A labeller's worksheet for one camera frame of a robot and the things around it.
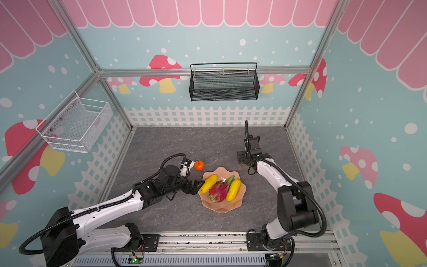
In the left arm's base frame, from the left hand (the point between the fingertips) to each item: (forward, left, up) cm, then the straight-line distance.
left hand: (196, 181), depth 80 cm
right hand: (+18, -26, -2) cm, 31 cm away
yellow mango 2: (-2, -18, -6) cm, 20 cm away
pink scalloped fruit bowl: (-9, -14, -11) cm, 20 cm away
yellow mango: (+2, -6, -5) cm, 8 cm away
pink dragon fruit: (-3, -11, -4) cm, 12 cm away
